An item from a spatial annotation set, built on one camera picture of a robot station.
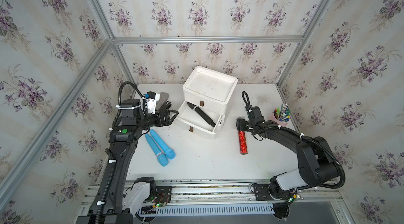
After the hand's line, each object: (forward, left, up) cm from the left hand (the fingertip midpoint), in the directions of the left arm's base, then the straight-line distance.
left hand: (171, 113), depth 71 cm
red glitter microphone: (-7, -38, -25) cm, 46 cm away
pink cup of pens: (+10, -62, -18) cm, 65 cm away
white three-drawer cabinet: (+18, -18, -4) cm, 26 cm away
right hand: (+7, -40, -22) cm, 46 cm away
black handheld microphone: (+14, -12, -16) cm, 25 cm away
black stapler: (+24, +8, -25) cm, 35 cm away
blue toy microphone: (-10, +3, -23) cm, 25 cm away
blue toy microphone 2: (-12, +7, -25) cm, 28 cm away
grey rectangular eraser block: (+31, +12, -25) cm, 42 cm away
